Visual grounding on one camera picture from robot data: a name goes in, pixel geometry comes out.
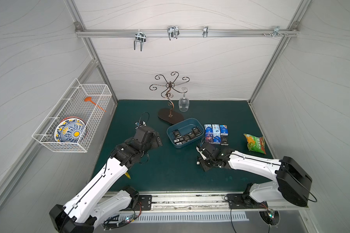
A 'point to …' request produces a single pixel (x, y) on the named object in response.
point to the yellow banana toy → (128, 175)
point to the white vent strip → (181, 217)
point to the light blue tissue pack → (216, 128)
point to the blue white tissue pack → (208, 128)
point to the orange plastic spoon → (89, 99)
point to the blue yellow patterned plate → (69, 129)
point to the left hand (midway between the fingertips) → (154, 138)
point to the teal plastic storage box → (186, 132)
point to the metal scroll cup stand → (170, 115)
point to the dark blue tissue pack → (209, 134)
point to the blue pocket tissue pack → (224, 130)
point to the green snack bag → (255, 144)
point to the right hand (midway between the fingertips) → (202, 162)
